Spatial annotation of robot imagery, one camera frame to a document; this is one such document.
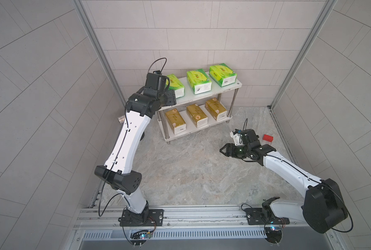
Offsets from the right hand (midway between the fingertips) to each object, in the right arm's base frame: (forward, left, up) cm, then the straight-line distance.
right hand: (223, 150), depth 83 cm
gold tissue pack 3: (+28, 0, +3) cm, 28 cm away
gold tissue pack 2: (+22, +12, +4) cm, 25 cm away
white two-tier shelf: (+39, +7, +1) cm, 40 cm away
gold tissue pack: (+20, +26, +4) cm, 33 cm away
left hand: (+16, +25, +28) cm, 40 cm away
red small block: (+12, -32, -9) cm, 36 cm away
